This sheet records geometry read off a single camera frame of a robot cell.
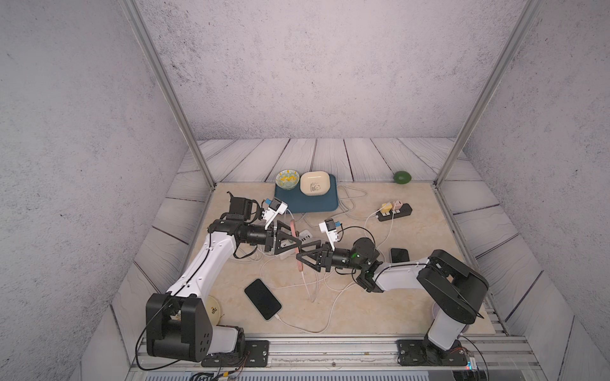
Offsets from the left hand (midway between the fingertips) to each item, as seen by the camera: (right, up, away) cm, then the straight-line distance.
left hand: (299, 241), depth 71 cm
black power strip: (+46, +8, +36) cm, 59 cm away
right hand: (0, -5, -1) cm, 5 cm away
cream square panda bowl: (+5, +20, +47) cm, 52 cm away
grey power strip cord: (+22, +6, +39) cm, 45 cm away
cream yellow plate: (-30, -25, +11) cm, 41 cm away
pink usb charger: (+41, +10, +32) cm, 53 cm away
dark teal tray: (-2, +11, +40) cm, 41 cm away
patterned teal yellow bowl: (-9, +23, +47) cm, 53 cm away
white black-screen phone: (-15, -24, +17) cm, 33 cm away
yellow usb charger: (+36, +9, +33) cm, 50 cm away
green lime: (+48, +24, +47) cm, 72 cm away
